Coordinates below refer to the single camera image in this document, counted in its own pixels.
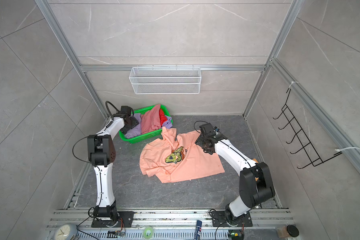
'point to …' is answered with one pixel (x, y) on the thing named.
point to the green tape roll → (144, 232)
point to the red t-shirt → (163, 118)
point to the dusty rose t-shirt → (151, 120)
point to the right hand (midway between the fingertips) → (201, 142)
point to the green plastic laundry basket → (144, 137)
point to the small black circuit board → (112, 234)
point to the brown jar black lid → (287, 231)
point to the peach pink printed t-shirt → (170, 157)
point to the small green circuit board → (235, 234)
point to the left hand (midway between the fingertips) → (132, 122)
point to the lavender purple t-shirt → (137, 130)
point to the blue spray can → (198, 226)
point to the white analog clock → (64, 231)
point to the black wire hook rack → (315, 160)
